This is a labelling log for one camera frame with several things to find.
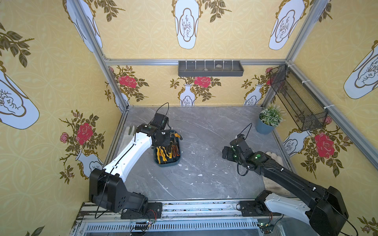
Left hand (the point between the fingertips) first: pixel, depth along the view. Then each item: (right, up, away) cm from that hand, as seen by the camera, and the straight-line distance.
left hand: (167, 141), depth 83 cm
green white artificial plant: (+66, +15, +11) cm, 68 cm away
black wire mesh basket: (+79, +16, -1) cm, 80 cm away
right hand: (+34, -7, 0) cm, 35 cm away
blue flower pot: (+61, +7, +14) cm, 63 cm away
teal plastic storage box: (0, -9, +4) cm, 10 cm away
